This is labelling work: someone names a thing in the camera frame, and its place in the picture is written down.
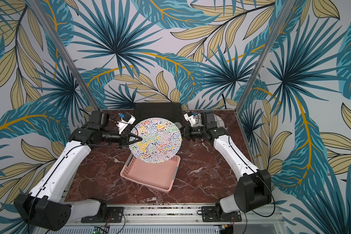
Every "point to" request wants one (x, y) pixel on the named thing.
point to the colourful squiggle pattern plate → (161, 140)
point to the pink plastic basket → (160, 176)
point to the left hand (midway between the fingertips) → (138, 139)
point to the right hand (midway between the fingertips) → (174, 133)
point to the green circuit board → (97, 232)
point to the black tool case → (171, 111)
